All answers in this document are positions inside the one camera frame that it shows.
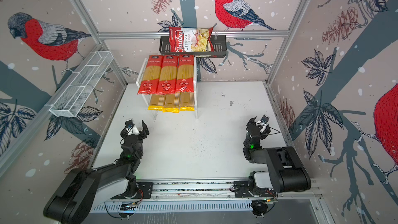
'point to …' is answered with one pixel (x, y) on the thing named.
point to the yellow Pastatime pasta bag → (156, 102)
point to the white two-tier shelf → (146, 98)
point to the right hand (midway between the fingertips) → (260, 122)
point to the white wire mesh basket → (69, 100)
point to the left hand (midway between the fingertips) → (134, 123)
